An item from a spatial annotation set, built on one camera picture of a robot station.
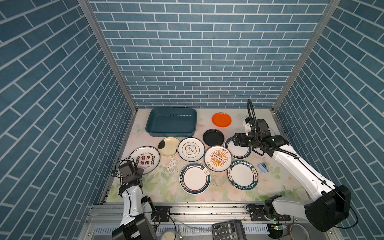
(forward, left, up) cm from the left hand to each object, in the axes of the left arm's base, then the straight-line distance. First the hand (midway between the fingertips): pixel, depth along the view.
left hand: (138, 169), depth 86 cm
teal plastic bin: (+37, -16, -1) cm, 40 cm away
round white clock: (-31, -22, +3) cm, 38 cm away
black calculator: (-30, -50, +1) cm, 59 cm away
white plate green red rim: (+10, -60, +1) cm, 61 cm away
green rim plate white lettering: (-3, -62, -4) cm, 62 cm away
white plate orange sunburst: (+7, -48, -1) cm, 49 cm away
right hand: (+10, -56, +18) cm, 60 cm away
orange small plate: (+39, -54, -1) cm, 67 cm away
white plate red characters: (+8, -2, -2) cm, 9 cm away
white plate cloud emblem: (+13, -31, 0) cm, 34 cm away
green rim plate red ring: (-5, -33, -1) cm, 34 cm away
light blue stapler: (0, -75, +1) cm, 75 cm away
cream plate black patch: (+16, -16, -2) cm, 23 cm away
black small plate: (+22, -46, 0) cm, 51 cm away
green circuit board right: (-31, -72, -3) cm, 79 cm away
